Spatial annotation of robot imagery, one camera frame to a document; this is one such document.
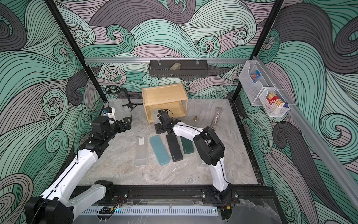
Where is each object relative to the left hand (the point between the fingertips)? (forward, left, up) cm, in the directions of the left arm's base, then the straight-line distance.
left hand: (124, 117), depth 78 cm
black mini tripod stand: (+23, +13, +1) cm, 27 cm away
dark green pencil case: (-6, -38, -24) cm, 45 cm away
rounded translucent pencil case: (+14, -14, -18) cm, 27 cm away
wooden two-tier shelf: (+22, -26, -4) cm, 34 cm away
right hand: (+6, -20, -18) cm, 28 cm away
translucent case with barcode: (-9, -6, -26) cm, 28 cm away
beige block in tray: (+35, -29, +12) cm, 47 cm away
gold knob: (+17, -45, -23) cm, 53 cm away
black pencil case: (-7, -29, -24) cm, 39 cm away
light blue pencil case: (-8, -19, -25) cm, 33 cm away
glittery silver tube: (+23, -64, -20) cm, 71 cm away
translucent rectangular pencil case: (-18, -45, -21) cm, 53 cm away
